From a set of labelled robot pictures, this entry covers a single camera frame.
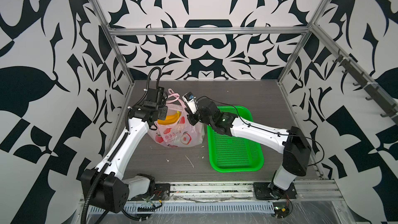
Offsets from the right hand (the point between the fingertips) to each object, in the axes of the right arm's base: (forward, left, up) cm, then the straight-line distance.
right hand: (186, 107), depth 77 cm
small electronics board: (-39, -43, -26) cm, 64 cm away
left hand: (+2, +15, -1) cm, 15 cm away
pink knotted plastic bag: (-7, +6, -11) cm, 15 cm away
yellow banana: (+3, +11, -16) cm, 20 cm away
